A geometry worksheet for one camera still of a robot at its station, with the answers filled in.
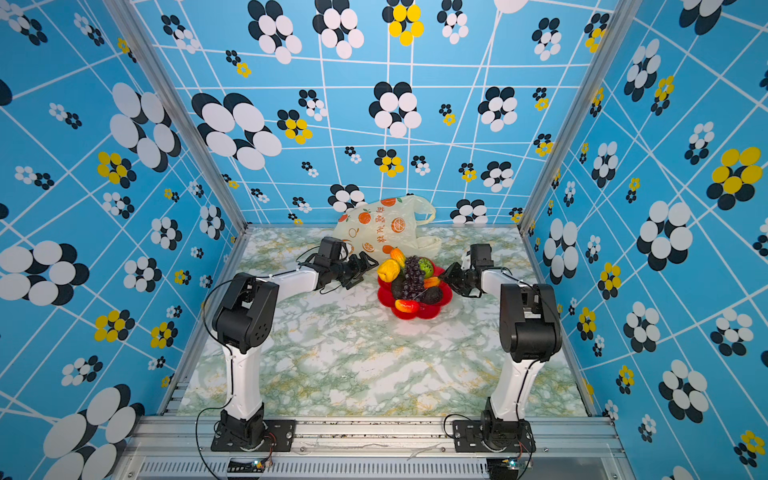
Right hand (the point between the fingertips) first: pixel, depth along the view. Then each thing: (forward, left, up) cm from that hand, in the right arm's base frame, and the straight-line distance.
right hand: (445, 277), depth 101 cm
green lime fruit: (+2, +7, +4) cm, 8 cm away
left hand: (+1, +24, +4) cm, 24 cm away
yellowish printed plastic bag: (+19, +23, +6) cm, 30 cm away
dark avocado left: (-5, +16, +2) cm, 17 cm away
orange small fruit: (-3, +5, +1) cm, 6 cm away
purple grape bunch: (-5, +11, +5) cm, 13 cm away
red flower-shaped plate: (-11, +7, -3) cm, 14 cm away
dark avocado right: (-8, +5, +2) cm, 10 cm away
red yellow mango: (-12, +13, +1) cm, 18 cm away
